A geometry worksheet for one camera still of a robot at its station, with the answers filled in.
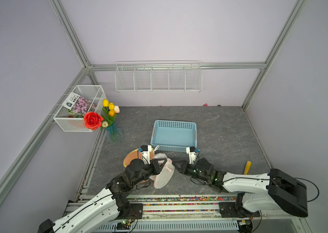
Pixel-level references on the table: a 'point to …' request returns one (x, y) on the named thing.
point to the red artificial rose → (92, 120)
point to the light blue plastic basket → (174, 136)
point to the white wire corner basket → (68, 120)
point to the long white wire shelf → (158, 76)
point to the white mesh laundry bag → (162, 179)
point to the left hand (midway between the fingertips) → (167, 161)
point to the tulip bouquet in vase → (109, 112)
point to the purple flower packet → (80, 104)
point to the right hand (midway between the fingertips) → (171, 162)
